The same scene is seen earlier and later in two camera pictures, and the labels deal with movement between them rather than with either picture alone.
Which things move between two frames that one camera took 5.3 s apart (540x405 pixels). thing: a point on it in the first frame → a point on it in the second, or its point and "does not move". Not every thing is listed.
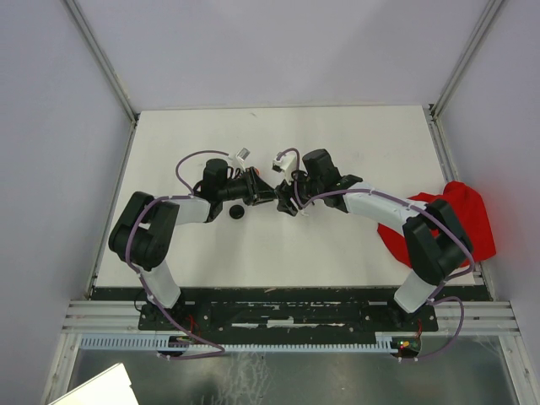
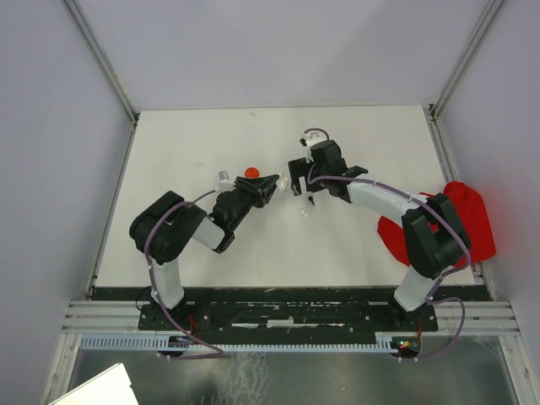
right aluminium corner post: (433, 111) does not move
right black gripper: (286, 192) → (300, 168)
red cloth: (467, 203) does not move
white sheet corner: (111, 386) does not move
